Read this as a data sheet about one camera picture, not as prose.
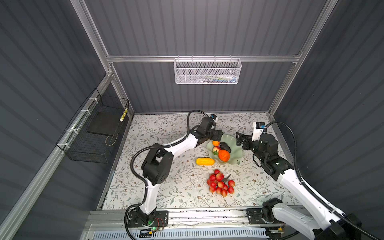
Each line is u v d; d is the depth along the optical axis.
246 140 0.68
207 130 0.74
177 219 0.75
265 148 0.58
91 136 0.72
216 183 0.79
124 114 0.82
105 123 0.74
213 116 0.83
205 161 0.91
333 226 0.39
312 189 0.46
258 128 0.66
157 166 0.53
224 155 0.89
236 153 0.95
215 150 0.94
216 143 0.96
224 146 0.96
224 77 0.91
